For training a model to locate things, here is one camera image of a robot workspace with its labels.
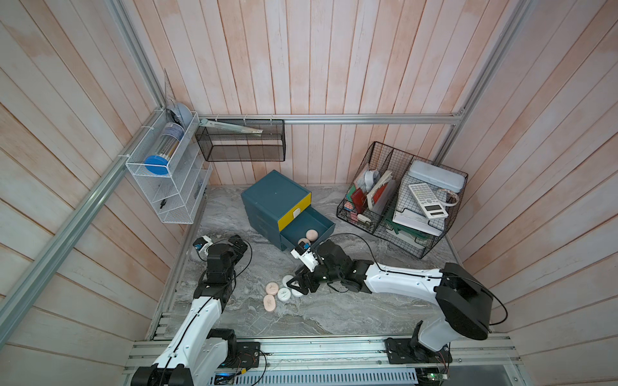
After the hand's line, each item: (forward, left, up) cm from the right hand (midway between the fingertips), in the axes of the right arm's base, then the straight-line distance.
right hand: (291, 278), depth 79 cm
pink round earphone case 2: (+16, -3, -2) cm, 17 cm away
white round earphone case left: (-2, +3, -8) cm, 9 cm away
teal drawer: (+27, -6, -3) cm, 27 cm away
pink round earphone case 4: (-5, +8, -8) cm, 12 cm away
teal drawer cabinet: (+21, +6, +11) cm, 25 cm away
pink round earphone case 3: (0, +8, -9) cm, 12 cm away
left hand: (+11, +21, +2) cm, 24 cm away
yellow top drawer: (+21, 0, +10) cm, 23 cm away
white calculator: (+26, -49, +10) cm, 56 cm away
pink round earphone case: (+19, -7, -2) cm, 20 cm away
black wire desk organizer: (+26, -42, +9) cm, 50 cm away
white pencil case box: (+39, -56, +10) cm, 69 cm away
